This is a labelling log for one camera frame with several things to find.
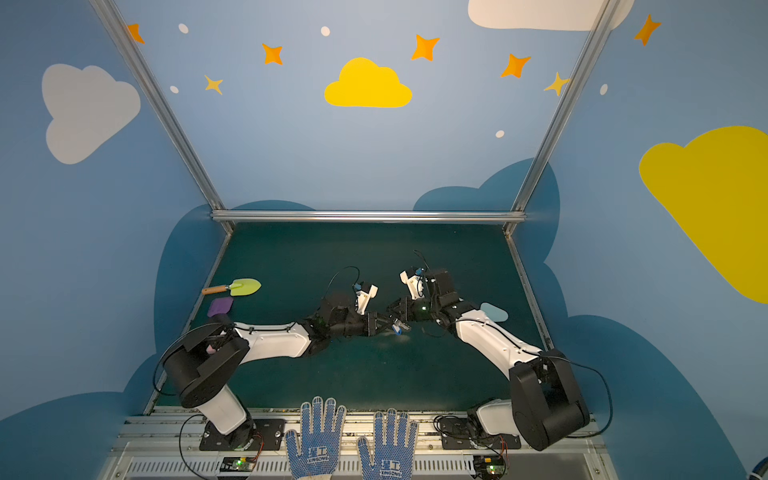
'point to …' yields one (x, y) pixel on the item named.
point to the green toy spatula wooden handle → (238, 287)
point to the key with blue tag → (398, 326)
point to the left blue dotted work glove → (316, 454)
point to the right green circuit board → (488, 467)
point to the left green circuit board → (238, 464)
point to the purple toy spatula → (220, 305)
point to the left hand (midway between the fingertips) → (396, 324)
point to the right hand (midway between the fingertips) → (391, 307)
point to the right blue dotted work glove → (392, 460)
